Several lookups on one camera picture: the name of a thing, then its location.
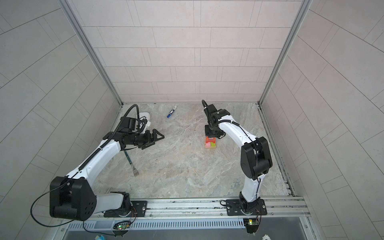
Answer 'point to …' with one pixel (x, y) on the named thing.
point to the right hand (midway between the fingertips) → (209, 135)
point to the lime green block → (212, 144)
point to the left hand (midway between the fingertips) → (162, 137)
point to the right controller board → (251, 224)
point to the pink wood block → (208, 144)
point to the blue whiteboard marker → (171, 111)
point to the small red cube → (211, 140)
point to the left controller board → (120, 227)
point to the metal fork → (135, 171)
